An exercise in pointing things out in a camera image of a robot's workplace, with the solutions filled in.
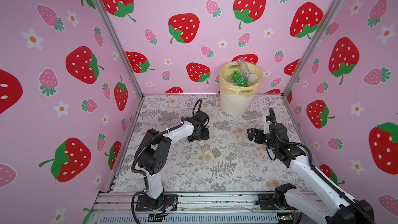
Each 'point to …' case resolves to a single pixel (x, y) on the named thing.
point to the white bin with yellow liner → (235, 100)
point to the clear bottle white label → (205, 146)
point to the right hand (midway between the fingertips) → (254, 130)
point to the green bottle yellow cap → (237, 76)
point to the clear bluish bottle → (243, 69)
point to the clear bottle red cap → (252, 78)
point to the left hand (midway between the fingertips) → (203, 137)
